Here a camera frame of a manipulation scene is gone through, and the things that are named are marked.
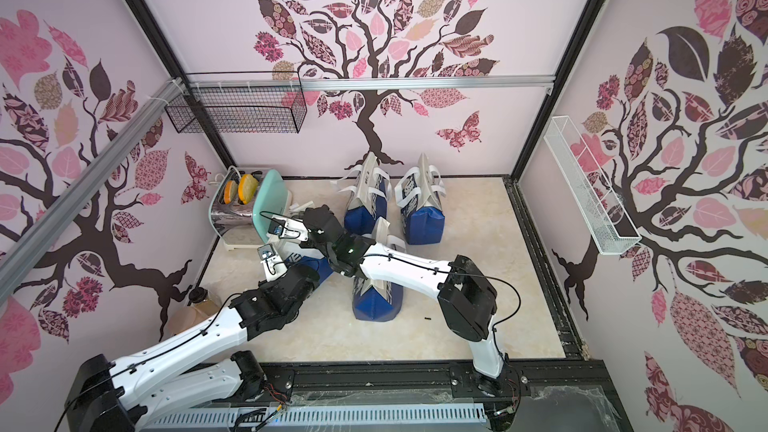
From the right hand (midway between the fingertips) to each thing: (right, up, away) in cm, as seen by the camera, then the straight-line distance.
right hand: (306, 208), depth 77 cm
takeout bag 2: (+31, +4, +10) cm, 33 cm away
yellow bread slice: (-23, +6, +15) cm, 28 cm away
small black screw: (+33, -32, +8) cm, 47 cm away
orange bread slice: (-27, +5, +13) cm, 31 cm away
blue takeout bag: (+19, -24, -2) cm, 30 cm away
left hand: (-6, -17, +2) cm, 19 cm away
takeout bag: (+15, +3, +13) cm, 20 cm away
